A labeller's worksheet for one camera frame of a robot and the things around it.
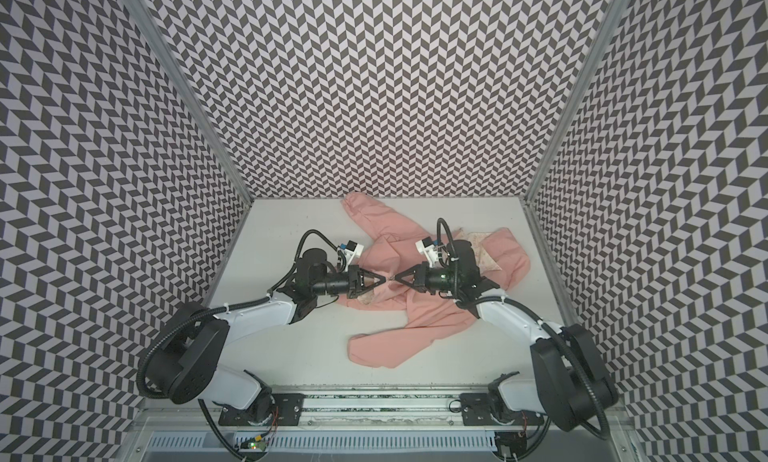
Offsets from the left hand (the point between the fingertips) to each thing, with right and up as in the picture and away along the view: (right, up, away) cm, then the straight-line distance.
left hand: (382, 282), depth 76 cm
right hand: (+4, +1, +2) cm, 5 cm away
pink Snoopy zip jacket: (+1, +6, +24) cm, 25 cm away
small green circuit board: (-27, -35, -10) cm, 45 cm away
